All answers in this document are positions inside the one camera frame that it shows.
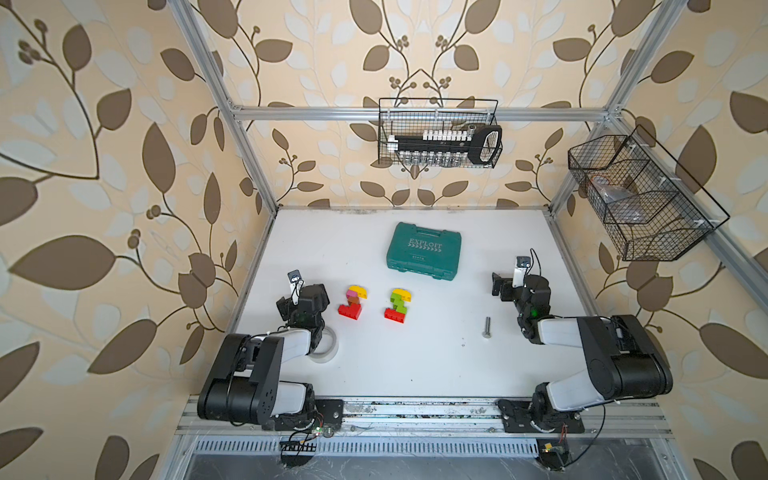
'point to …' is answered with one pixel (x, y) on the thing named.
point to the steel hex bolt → (486, 334)
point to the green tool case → (425, 251)
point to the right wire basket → (650, 207)
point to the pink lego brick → (352, 296)
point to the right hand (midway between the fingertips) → (512, 275)
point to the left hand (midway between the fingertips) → (296, 289)
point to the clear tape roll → (327, 347)
